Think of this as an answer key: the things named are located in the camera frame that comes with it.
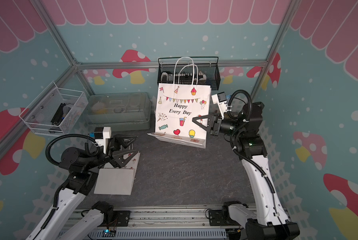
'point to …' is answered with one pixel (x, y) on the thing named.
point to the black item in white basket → (57, 117)
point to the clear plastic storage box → (121, 111)
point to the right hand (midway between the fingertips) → (193, 122)
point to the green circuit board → (107, 233)
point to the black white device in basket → (182, 78)
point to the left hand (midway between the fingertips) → (138, 147)
